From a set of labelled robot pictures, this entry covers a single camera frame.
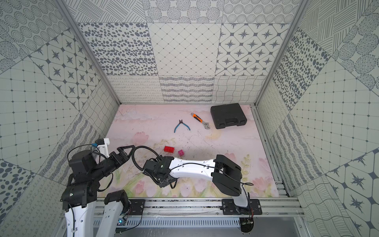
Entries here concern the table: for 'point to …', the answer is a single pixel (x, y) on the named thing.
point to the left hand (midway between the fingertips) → (132, 150)
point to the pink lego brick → (180, 152)
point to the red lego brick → (169, 149)
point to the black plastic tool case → (227, 115)
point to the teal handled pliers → (181, 122)
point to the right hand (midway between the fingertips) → (169, 180)
